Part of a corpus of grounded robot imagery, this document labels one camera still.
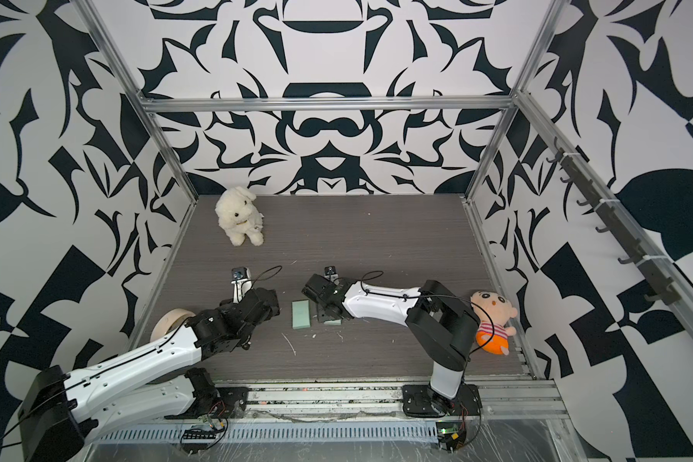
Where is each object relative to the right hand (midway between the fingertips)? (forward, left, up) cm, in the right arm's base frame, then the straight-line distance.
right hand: (328, 306), depth 89 cm
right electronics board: (-32, -31, -3) cm, 44 cm away
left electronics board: (-32, +32, -5) cm, 46 cm away
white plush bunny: (+24, +29, +14) cm, 40 cm away
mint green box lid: (-5, -3, 0) cm, 6 cm away
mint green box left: (-3, +8, 0) cm, 9 cm away
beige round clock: (-8, +41, +11) cm, 43 cm away
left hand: (0, +18, +10) cm, 21 cm away
